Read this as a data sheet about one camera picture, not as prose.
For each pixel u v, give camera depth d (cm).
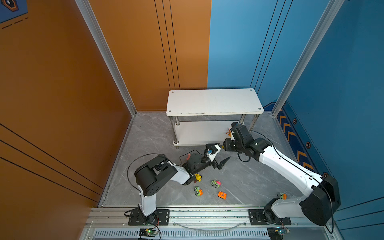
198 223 73
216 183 82
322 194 39
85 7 69
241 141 59
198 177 83
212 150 68
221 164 73
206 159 74
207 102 79
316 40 80
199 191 79
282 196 78
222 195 79
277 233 70
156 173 52
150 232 71
